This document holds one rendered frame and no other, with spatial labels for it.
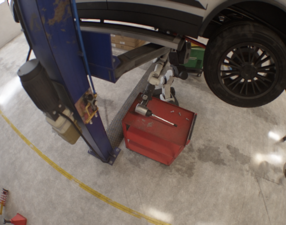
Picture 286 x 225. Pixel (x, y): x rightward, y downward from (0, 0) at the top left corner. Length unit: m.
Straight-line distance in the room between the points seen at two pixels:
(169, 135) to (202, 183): 1.17
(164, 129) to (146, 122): 0.20
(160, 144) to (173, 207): 0.96
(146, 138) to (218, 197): 1.49
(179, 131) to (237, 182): 1.62
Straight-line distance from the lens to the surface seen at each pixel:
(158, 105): 1.68
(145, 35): 1.18
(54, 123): 1.10
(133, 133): 1.86
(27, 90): 0.91
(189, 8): 1.06
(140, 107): 1.41
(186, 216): 2.29
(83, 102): 1.15
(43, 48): 0.88
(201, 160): 2.47
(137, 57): 1.11
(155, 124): 1.53
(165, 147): 1.82
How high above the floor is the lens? 2.15
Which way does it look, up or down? 55 degrees down
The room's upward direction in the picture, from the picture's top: 4 degrees clockwise
